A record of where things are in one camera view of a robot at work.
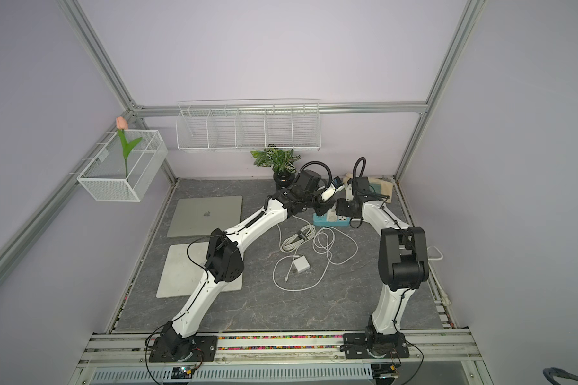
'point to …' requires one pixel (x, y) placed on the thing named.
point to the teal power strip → (322, 220)
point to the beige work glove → (386, 186)
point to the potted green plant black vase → (281, 161)
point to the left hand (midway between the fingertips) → (336, 199)
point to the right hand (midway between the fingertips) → (341, 206)
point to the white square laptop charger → (302, 264)
